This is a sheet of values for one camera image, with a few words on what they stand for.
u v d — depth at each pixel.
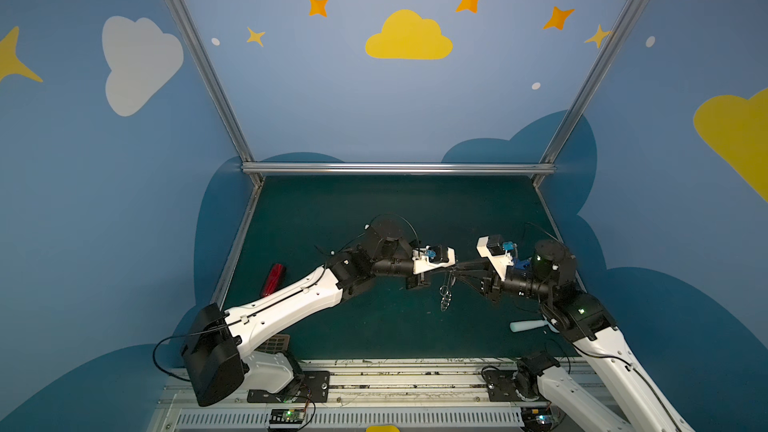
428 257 0.55
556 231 1.11
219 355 0.38
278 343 0.80
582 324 0.49
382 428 0.69
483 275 0.59
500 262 0.58
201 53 0.84
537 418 0.71
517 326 0.81
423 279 0.59
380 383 0.76
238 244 1.06
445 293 0.68
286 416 0.71
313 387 0.75
